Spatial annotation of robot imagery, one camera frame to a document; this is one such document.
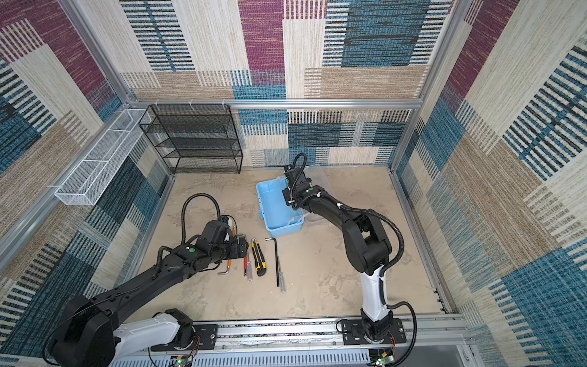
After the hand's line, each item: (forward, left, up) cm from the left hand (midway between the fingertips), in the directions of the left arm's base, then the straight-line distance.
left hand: (239, 242), depth 85 cm
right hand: (+21, -20, +3) cm, 29 cm away
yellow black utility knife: (-6, -7, -8) cm, 12 cm away
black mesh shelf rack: (+51, +27, +8) cm, 58 cm away
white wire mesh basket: (+29, +58, +11) cm, 66 cm away
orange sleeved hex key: (-6, +5, -8) cm, 11 cm away
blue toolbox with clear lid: (+18, -13, -10) cm, 24 cm away
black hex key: (+5, -11, -8) cm, 15 cm away
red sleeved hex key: (-5, -1, -10) cm, 11 cm away
